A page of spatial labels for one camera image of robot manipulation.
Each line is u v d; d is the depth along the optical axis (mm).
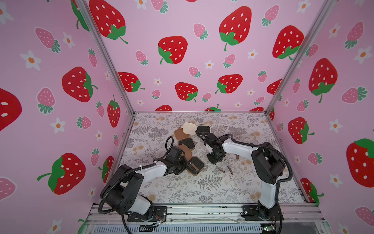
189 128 1102
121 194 432
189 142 1020
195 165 903
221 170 897
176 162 756
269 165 502
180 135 1070
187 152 953
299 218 732
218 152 717
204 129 1102
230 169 903
